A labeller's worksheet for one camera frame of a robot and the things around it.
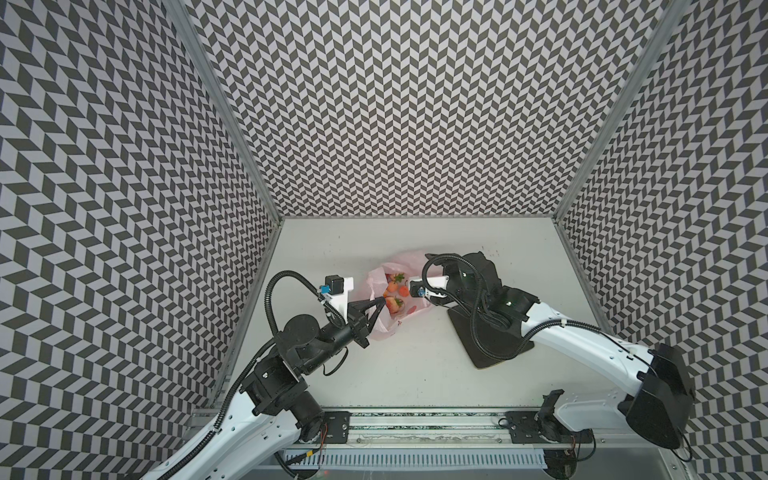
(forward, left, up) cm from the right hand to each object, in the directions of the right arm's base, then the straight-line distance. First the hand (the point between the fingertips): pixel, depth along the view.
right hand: (429, 270), depth 76 cm
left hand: (-13, +11, +7) cm, 18 cm away
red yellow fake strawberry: (0, +10, -19) cm, 21 cm away
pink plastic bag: (-4, +10, +2) cm, 11 cm away
